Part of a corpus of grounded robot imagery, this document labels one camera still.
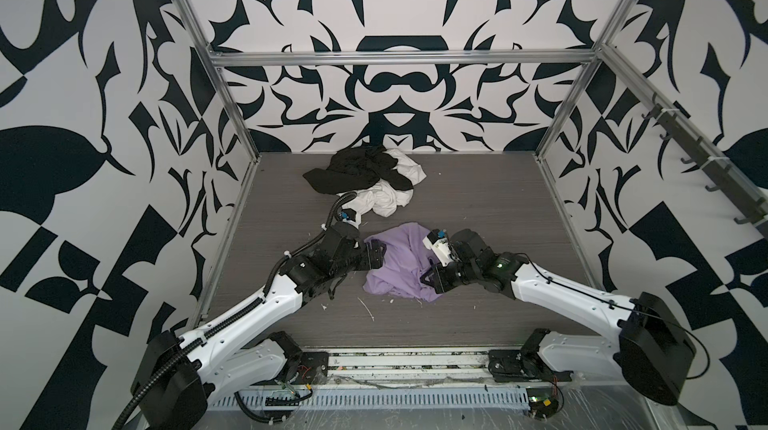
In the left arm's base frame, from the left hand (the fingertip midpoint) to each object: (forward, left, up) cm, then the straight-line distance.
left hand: (376, 242), depth 78 cm
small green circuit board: (-34, -38, -17) cm, 54 cm away
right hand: (-7, -12, -7) cm, 16 cm away
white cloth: (+22, -1, -12) cm, 25 cm away
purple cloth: (-2, -8, -7) cm, 11 cm away
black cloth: (+31, +8, -6) cm, 32 cm away
